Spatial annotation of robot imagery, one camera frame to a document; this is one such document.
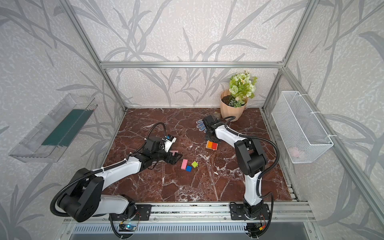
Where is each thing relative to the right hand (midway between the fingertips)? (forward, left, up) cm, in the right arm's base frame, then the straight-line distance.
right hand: (211, 133), depth 99 cm
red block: (-8, -2, -3) cm, 9 cm away
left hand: (-13, +21, +4) cm, 25 cm away
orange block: (-7, +2, -2) cm, 8 cm away
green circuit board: (-51, +43, -5) cm, 67 cm away
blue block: (-22, +15, -4) cm, 27 cm away
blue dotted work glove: (+10, +7, -4) cm, 13 cm away
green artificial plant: (+21, -19, +23) cm, 36 cm away
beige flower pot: (+12, -13, +7) cm, 19 cm away
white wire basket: (-23, -36, +30) cm, 52 cm away
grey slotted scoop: (+20, -4, -4) cm, 21 cm away
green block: (-20, +11, -4) cm, 23 cm away
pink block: (-20, +17, -3) cm, 26 cm away
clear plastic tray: (-23, +72, +29) cm, 80 cm away
